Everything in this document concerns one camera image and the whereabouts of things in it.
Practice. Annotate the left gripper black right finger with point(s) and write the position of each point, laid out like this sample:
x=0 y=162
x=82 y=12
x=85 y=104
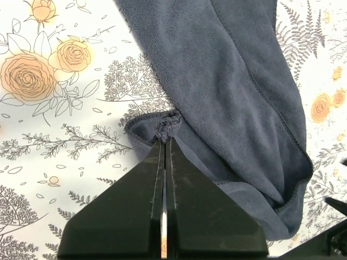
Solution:
x=202 y=221

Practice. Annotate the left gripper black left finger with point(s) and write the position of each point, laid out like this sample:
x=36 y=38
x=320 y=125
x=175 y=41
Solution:
x=124 y=221

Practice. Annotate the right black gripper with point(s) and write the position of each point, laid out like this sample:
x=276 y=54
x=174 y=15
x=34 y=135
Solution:
x=322 y=229

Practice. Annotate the grey blue towel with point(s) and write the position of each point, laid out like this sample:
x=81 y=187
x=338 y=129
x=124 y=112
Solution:
x=238 y=114

